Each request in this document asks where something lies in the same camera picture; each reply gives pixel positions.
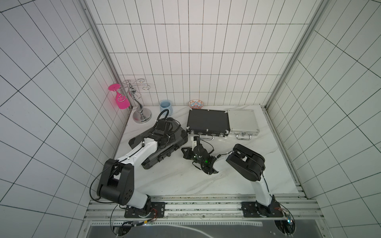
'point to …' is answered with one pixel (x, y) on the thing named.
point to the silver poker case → (242, 123)
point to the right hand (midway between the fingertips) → (181, 144)
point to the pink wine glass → (122, 101)
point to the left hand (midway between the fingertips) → (170, 141)
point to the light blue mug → (165, 104)
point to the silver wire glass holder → (142, 115)
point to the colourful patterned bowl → (196, 104)
